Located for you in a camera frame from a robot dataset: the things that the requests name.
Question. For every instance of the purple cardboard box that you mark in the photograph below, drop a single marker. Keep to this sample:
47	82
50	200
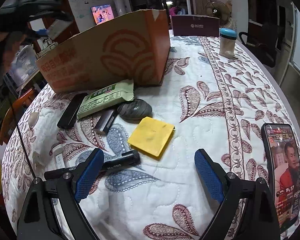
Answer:
195	25

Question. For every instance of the brown cardboard box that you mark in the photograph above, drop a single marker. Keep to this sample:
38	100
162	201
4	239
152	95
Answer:
133	46

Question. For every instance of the dark small battery block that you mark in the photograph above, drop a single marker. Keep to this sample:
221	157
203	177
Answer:
105	121

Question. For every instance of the green wafer packet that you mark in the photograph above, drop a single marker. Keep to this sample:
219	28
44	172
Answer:
106	97

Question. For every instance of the white small tube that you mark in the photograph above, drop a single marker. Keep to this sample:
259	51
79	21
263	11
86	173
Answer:
59	156

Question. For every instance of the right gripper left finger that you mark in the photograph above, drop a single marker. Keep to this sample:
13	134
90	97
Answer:
38	218

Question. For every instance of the blue lid spice jar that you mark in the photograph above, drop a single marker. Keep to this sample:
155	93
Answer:
228	39

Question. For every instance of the black office chair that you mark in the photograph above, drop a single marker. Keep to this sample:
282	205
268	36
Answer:
260	39

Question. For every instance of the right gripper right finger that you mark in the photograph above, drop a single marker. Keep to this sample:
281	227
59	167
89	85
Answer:
251	201

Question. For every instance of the smartphone with lit screen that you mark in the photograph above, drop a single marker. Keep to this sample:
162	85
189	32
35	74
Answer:
283	165

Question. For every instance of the white cylindrical air conditioner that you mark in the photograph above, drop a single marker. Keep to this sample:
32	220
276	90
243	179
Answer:
120	7

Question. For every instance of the orange wooden chair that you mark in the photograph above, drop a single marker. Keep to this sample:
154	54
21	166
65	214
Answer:
10	118

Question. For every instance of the television screen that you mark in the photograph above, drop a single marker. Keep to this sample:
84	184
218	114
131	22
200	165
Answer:
102	13

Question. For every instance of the standing electric fan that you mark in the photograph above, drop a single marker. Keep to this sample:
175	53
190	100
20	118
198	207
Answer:
218	10

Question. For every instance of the yellow square sponge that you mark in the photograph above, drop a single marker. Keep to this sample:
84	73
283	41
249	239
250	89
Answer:
151	136

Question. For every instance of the black rectangular case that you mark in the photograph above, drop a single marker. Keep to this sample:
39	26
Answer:
69	116

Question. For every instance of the black marker pen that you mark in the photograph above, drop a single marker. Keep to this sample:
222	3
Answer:
129	158

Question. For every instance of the paisley quilted table cloth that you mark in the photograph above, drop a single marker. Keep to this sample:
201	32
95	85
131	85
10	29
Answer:
213	103

